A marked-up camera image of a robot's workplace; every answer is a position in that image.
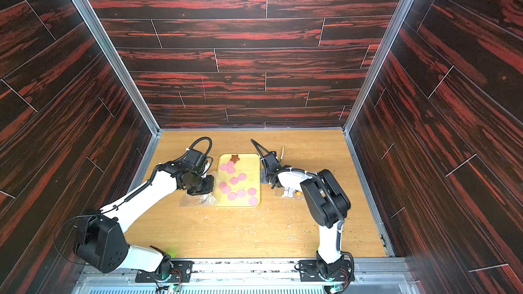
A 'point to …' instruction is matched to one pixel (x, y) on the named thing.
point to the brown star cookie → (234, 158)
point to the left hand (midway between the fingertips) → (215, 189)
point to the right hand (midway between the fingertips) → (275, 172)
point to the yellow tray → (229, 196)
